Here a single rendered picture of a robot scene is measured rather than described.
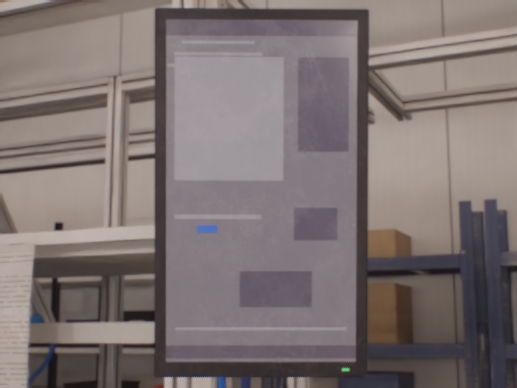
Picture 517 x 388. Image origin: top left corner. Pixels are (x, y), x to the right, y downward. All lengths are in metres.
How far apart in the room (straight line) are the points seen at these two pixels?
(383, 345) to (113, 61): 2.93
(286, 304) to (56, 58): 5.26
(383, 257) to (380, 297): 0.21
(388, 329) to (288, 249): 3.19
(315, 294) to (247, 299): 0.09
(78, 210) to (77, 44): 1.25
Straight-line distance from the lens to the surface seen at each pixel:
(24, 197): 6.15
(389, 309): 4.28
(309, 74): 1.12
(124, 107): 2.26
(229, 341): 1.13
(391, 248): 4.32
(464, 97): 2.40
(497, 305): 4.15
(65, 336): 1.64
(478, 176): 4.75
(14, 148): 3.12
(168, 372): 1.14
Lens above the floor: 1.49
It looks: 10 degrees up
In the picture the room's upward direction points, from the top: straight up
